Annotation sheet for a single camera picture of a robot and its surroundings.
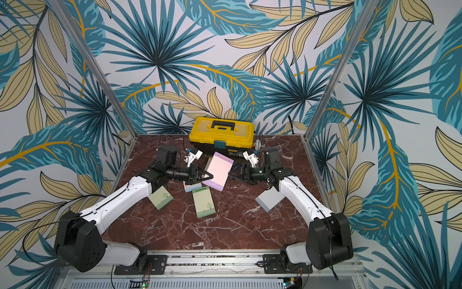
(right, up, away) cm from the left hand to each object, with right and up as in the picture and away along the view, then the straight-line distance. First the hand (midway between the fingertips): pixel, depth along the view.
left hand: (210, 179), depth 72 cm
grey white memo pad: (+29, -13, +21) cm, 37 cm away
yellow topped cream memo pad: (-1, +6, +3) cm, 7 cm away
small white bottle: (+24, +16, +38) cm, 47 cm away
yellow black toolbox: (+7, +20, +24) cm, 32 cm away
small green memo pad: (-27, -12, +18) cm, 34 cm away
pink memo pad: (+4, +4, +4) cm, 7 cm away
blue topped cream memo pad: (-12, -8, +22) cm, 26 cm away
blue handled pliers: (+11, +3, +1) cm, 11 cm away
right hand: (+10, +1, +6) cm, 11 cm away
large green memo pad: (-5, -14, +18) cm, 23 cm away
